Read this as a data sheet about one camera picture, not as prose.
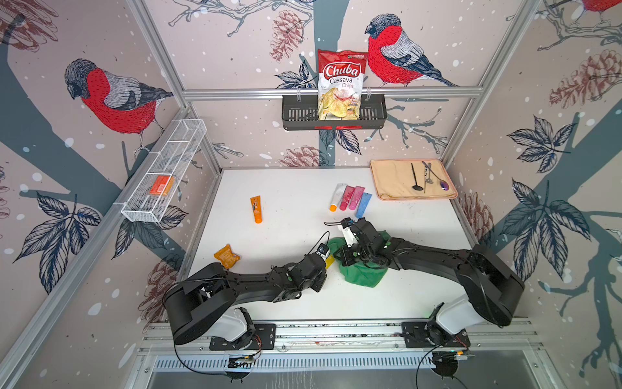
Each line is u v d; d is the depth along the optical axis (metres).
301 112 0.95
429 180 1.14
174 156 0.83
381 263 0.63
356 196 1.08
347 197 1.07
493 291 0.44
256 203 1.07
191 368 0.69
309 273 0.66
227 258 0.90
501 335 0.75
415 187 1.13
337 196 1.08
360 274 0.84
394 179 1.15
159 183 0.72
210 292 0.49
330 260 0.88
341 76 0.85
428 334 0.66
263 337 0.73
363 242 0.69
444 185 1.14
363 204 1.06
